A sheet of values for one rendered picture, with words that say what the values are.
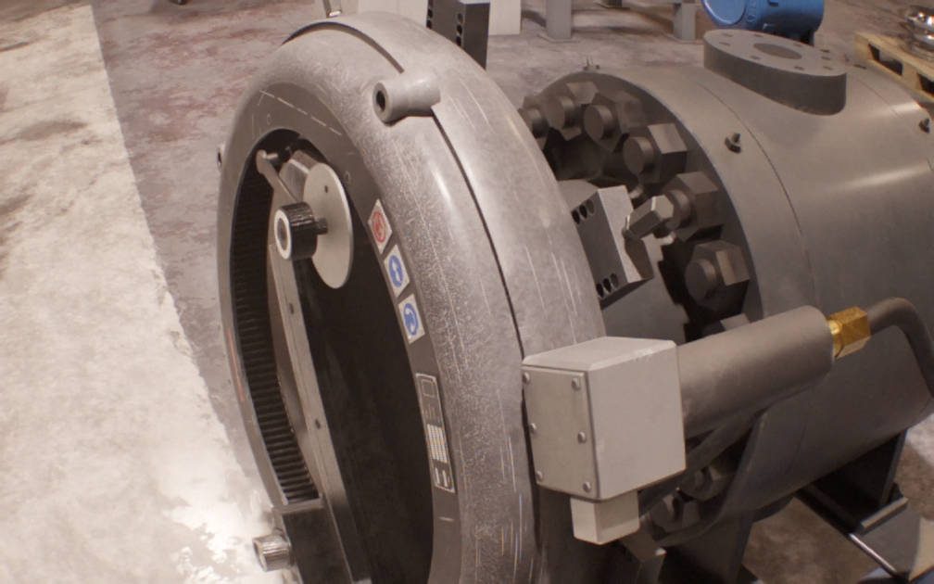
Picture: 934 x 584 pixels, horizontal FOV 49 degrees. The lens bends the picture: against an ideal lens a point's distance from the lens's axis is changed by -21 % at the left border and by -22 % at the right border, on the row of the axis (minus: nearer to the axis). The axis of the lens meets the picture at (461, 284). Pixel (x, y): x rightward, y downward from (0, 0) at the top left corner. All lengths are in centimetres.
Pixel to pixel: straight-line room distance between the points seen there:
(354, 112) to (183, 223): 227
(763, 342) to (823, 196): 36
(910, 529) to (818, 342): 76
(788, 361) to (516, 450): 24
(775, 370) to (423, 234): 31
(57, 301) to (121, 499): 91
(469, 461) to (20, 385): 173
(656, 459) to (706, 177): 43
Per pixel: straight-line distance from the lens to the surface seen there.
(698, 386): 95
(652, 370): 90
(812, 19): 178
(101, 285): 302
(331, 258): 115
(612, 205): 99
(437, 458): 104
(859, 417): 143
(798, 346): 102
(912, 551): 170
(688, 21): 557
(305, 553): 129
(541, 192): 101
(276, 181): 124
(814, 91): 142
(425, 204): 100
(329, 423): 122
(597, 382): 88
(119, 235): 330
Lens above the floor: 125
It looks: 25 degrees down
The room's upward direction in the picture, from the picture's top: 2 degrees clockwise
